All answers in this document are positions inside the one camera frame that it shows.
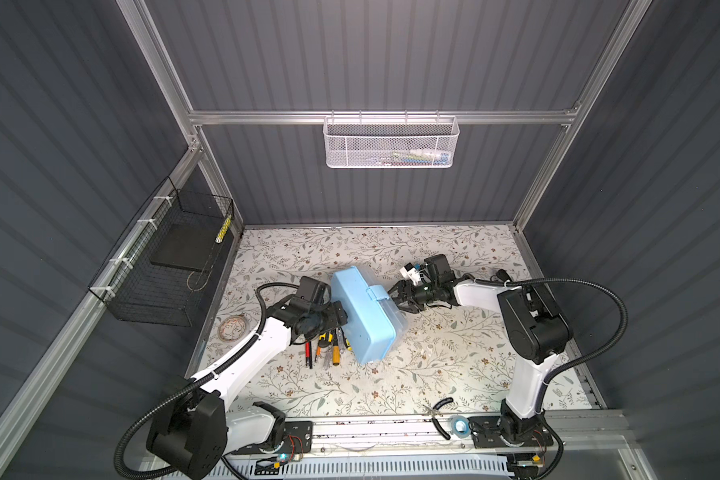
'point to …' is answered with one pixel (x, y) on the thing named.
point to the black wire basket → (161, 270)
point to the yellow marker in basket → (224, 228)
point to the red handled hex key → (308, 353)
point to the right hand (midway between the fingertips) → (391, 304)
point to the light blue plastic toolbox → (375, 322)
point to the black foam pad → (186, 246)
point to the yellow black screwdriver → (346, 342)
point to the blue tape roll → (453, 429)
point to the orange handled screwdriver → (336, 351)
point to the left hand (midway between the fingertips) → (338, 319)
